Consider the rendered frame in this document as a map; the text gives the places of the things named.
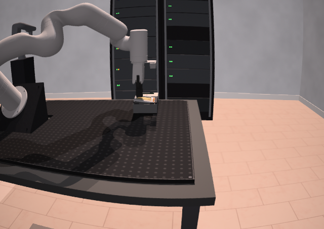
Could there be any white cassette with orange tabs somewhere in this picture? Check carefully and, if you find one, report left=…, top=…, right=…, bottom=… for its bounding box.
left=134, top=96, right=155, bottom=103

